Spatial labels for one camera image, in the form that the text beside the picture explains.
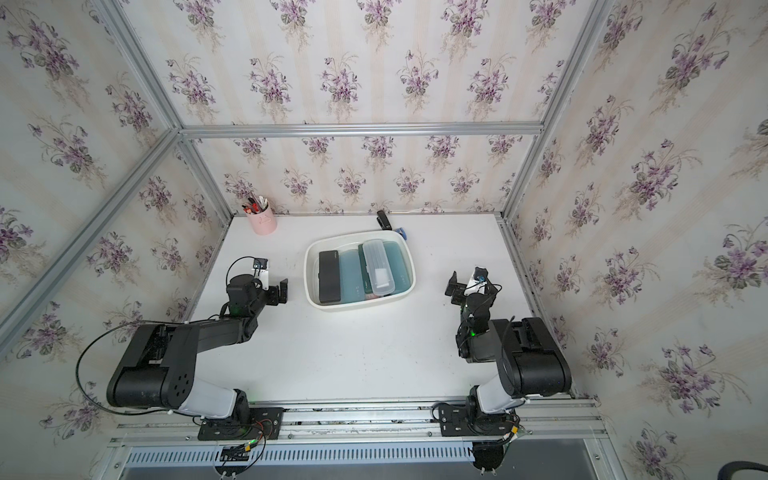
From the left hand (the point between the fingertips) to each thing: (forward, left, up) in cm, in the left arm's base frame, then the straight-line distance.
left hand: (273, 279), depth 93 cm
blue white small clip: (+24, -43, -4) cm, 49 cm away
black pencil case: (+2, -17, -2) cm, 17 cm away
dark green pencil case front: (0, -30, -1) cm, 30 cm away
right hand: (-2, -63, +5) cm, 63 cm away
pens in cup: (+29, +12, +5) cm, 32 cm away
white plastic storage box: (+15, -19, 0) cm, 25 cm away
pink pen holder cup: (+24, +8, +1) cm, 26 cm away
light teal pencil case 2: (+5, -40, -1) cm, 41 cm away
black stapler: (+29, -35, -3) cm, 46 cm away
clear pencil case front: (+2, -34, 0) cm, 34 cm away
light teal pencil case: (+3, -24, -2) cm, 25 cm away
